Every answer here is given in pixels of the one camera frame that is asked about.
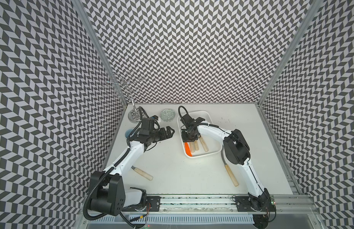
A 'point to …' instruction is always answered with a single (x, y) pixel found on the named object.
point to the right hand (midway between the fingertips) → (186, 141)
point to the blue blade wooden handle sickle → (204, 144)
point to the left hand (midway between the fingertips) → (168, 133)
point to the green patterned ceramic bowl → (167, 115)
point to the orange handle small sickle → (188, 150)
